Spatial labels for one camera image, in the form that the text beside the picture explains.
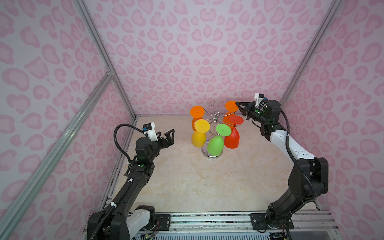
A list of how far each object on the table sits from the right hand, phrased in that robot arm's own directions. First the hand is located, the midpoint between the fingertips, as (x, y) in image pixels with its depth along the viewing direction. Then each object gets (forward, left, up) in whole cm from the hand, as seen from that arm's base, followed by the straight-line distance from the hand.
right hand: (237, 102), depth 77 cm
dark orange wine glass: (-5, +21, -3) cm, 22 cm away
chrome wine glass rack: (-8, +10, -5) cm, 14 cm away
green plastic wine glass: (-19, +11, -10) cm, 25 cm away
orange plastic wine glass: (-1, +3, -2) cm, 4 cm away
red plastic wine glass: (-14, +1, -15) cm, 21 cm away
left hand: (-12, +36, -9) cm, 39 cm away
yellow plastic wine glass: (-15, +20, -10) cm, 27 cm away
